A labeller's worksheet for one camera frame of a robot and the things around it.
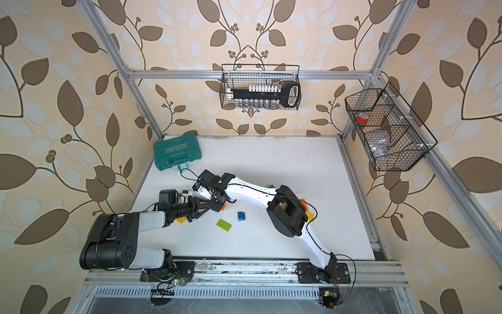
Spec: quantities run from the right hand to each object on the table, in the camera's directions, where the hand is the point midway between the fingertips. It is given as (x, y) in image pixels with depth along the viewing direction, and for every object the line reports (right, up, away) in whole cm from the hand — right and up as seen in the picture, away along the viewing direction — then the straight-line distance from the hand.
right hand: (216, 201), depth 89 cm
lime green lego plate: (+4, -10, -2) cm, 11 cm away
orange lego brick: (+5, -1, -8) cm, 9 cm away
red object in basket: (+67, +38, -2) cm, 77 cm away
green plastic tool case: (-27, +24, +19) cm, 41 cm away
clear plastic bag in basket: (+65, +24, -17) cm, 71 cm away
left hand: (-4, 0, -1) cm, 4 cm away
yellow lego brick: (-15, -8, -3) cm, 17 cm away
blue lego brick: (+12, -6, -1) cm, 13 cm away
